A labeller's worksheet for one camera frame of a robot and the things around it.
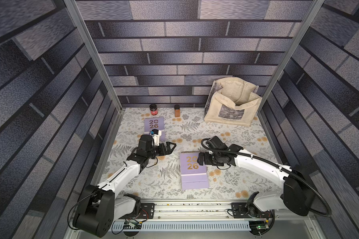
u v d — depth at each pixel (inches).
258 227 27.5
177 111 43.4
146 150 25.9
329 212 14.6
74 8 27.4
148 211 28.8
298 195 16.6
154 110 44.3
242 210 28.7
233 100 43.9
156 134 30.5
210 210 29.8
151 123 43.3
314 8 27.4
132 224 27.9
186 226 30.5
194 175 32.7
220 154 27.6
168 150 29.2
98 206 15.9
